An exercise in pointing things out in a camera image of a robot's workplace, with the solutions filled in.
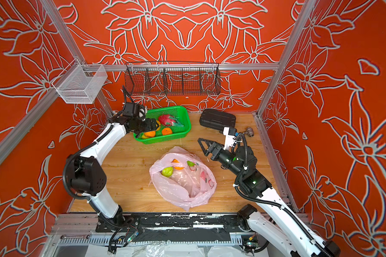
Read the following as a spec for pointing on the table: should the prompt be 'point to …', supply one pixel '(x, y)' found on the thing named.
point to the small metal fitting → (250, 131)
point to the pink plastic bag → (183, 178)
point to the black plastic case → (216, 120)
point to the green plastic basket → (179, 132)
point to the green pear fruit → (167, 172)
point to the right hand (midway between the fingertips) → (199, 142)
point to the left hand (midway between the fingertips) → (152, 124)
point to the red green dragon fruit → (168, 120)
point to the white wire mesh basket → (80, 83)
